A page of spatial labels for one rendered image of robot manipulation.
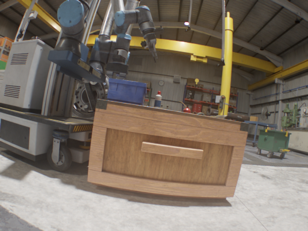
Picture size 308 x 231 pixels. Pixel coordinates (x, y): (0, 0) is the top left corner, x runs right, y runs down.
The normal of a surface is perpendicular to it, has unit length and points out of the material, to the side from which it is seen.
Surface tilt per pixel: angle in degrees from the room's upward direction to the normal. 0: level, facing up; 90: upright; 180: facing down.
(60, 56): 90
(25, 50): 90
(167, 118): 90
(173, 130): 90
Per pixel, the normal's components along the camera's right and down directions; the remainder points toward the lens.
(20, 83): -0.08, -0.04
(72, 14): 0.30, 0.11
